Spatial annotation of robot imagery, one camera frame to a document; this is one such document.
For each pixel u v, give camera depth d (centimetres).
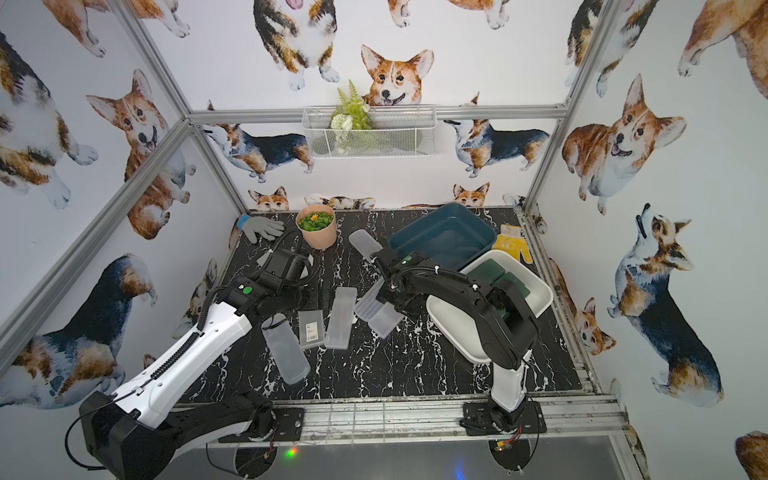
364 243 110
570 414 76
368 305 93
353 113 82
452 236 124
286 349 86
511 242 110
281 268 58
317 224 101
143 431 39
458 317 91
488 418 68
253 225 116
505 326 48
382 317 92
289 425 73
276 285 57
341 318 91
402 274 61
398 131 92
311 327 88
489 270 98
